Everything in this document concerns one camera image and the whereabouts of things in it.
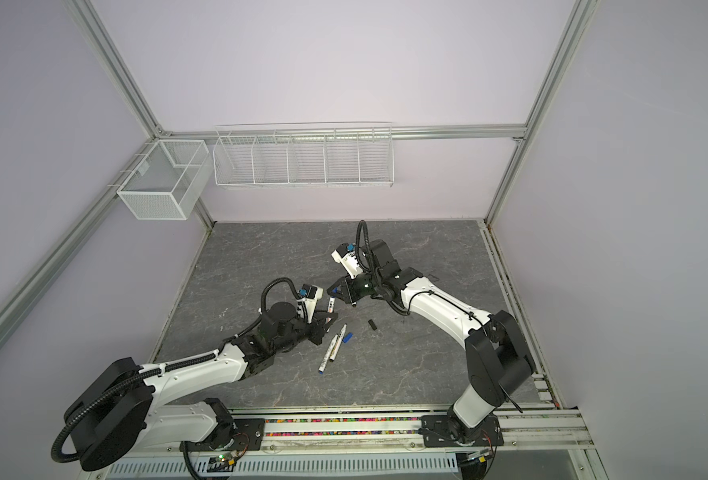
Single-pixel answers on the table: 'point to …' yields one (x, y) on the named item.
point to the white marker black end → (338, 343)
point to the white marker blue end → (327, 355)
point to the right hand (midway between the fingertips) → (332, 296)
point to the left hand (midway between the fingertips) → (335, 315)
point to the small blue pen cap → (347, 337)
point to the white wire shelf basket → (310, 154)
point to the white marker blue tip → (331, 304)
